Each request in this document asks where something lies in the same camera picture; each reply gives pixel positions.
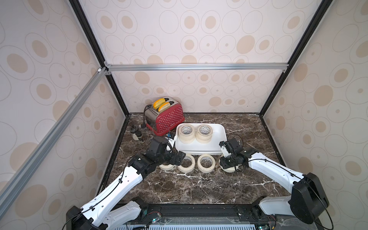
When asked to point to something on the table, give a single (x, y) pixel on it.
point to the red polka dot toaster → (163, 121)
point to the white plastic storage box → (212, 147)
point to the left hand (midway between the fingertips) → (181, 151)
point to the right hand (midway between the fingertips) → (221, 164)
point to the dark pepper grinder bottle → (138, 134)
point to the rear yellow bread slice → (158, 103)
